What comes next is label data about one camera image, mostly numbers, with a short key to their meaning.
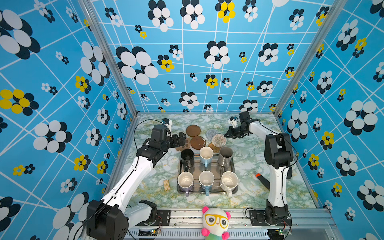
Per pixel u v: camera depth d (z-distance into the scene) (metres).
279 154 0.58
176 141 0.69
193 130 1.08
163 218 0.73
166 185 0.83
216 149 0.99
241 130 0.88
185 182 0.85
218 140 1.01
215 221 0.67
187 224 0.72
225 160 0.87
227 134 0.98
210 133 1.08
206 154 0.91
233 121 0.97
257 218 0.73
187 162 0.91
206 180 0.85
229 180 0.85
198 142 1.02
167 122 0.69
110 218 0.38
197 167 0.99
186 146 1.01
